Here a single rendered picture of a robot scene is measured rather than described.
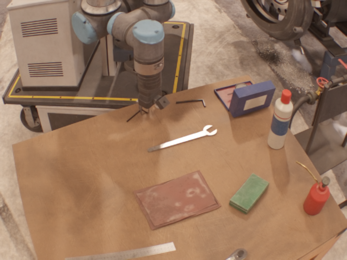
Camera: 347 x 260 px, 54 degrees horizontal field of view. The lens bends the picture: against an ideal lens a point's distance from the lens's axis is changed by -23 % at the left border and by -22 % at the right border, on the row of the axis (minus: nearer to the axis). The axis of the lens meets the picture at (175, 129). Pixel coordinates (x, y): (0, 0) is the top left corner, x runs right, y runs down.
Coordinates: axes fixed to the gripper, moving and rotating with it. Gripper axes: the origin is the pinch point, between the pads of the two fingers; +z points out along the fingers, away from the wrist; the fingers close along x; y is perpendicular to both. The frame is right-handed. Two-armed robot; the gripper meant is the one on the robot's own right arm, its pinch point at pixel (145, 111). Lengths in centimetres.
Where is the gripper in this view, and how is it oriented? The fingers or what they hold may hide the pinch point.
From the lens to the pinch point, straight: 142.9
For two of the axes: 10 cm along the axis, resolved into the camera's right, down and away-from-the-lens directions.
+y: 7.8, 4.6, -4.3
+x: 6.3, -5.6, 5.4
